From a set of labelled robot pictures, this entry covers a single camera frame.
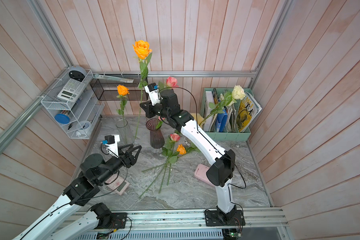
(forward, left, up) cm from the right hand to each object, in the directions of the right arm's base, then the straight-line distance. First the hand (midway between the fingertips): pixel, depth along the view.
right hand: (139, 104), depth 72 cm
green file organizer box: (+14, -51, -18) cm, 56 cm away
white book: (+20, -38, -13) cm, 45 cm away
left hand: (-19, -1, -10) cm, 21 cm away
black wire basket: (+31, +32, -14) cm, 47 cm away
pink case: (-19, -32, -37) cm, 53 cm away
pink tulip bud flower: (+1, -8, -16) cm, 18 cm away
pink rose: (-6, -13, -36) cm, 39 cm away
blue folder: (+11, -47, -24) cm, 54 cm away
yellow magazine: (+20, -65, -21) cm, 71 cm away
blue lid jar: (-3, +42, -7) cm, 43 cm away
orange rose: (-4, -21, -35) cm, 41 cm away
